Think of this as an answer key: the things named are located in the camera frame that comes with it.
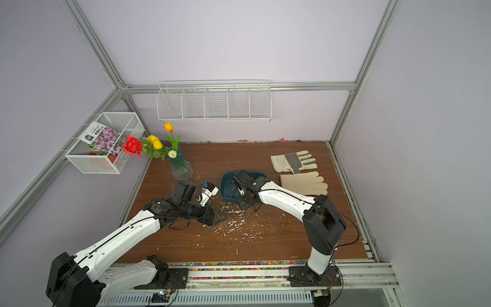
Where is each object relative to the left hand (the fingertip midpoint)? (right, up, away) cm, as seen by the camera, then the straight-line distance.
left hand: (219, 216), depth 75 cm
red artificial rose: (-31, +27, -5) cm, 42 cm away
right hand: (+10, +4, +12) cm, 16 cm away
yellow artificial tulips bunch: (-29, +28, +4) cm, 40 cm away
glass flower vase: (-25, +18, +25) cm, 39 cm away
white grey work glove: (+37, +21, +36) cm, 55 cm away
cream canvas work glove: (+42, +10, +25) cm, 50 cm away
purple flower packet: (-44, +30, -1) cm, 54 cm away
